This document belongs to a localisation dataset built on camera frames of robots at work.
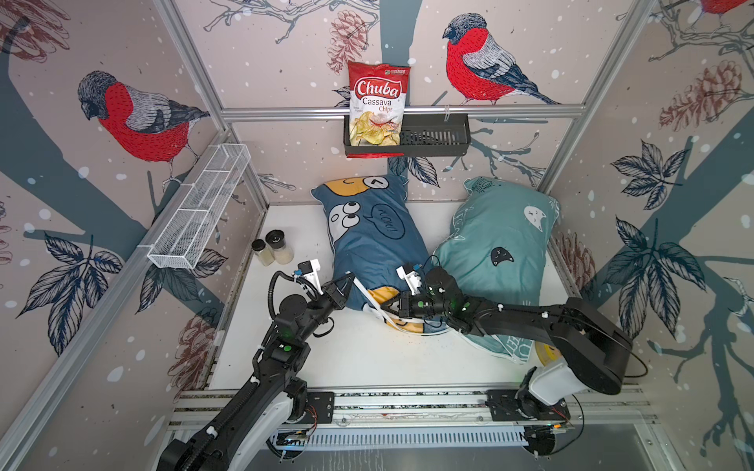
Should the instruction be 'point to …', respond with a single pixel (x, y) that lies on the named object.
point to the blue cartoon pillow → (373, 235)
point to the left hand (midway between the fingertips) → (359, 271)
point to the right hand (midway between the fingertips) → (381, 308)
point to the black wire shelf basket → (422, 137)
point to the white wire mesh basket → (200, 204)
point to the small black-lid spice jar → (258, 245)
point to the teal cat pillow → (498, 246)
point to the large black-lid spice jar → (282, 253)
